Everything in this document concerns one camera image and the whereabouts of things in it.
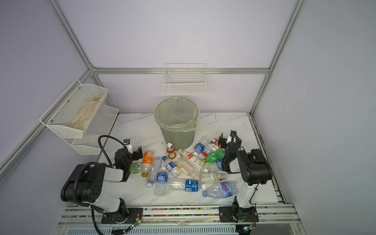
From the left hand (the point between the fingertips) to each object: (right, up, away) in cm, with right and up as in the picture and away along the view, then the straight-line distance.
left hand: (133, 148), depth 95 cm
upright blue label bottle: (+21, -20, -14) cm, 33 cm away
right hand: (+62, +10, -1) cm, 62 cm away
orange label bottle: (+11, -8, -7) cm, 15 cm away
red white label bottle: (+39, -5, -8) cm, 40 cm away
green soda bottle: (+55, -3, -5) cm, 55 cm away
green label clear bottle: (+5, -10, -9) cm, 14 cm away
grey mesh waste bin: (+33, +5, +4) cm, 34 cm away
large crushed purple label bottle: (+56, -20, -17) cm, 62 cm away
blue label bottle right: (+54, -9, -8) cm, 55 cm away
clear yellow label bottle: (+36, -10, -7) cm, 38 cm away
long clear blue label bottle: (+33, -17, -17) cm, 41 cm away
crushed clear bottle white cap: (+16, -11, -8) cm, 21 cm away
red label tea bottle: (+26, 0, -7) cm, 27 cm away
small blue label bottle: (+27, -10, -10) cm, 30 cm away
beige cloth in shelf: (-20, +18, -19) cm, 33 cm away
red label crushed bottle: (+54, +2, +2) cm, 54 cm away
